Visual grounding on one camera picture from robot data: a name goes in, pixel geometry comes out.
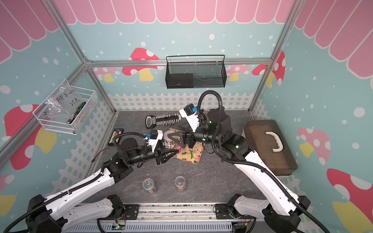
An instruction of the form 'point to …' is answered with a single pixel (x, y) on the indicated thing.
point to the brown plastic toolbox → (267, 140)
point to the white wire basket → (90, 96)
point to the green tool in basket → (77, 111)
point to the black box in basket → (179, 80)
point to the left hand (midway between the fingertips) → (176, 149)
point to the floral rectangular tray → (193, 155)
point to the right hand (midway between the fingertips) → (173, 131)
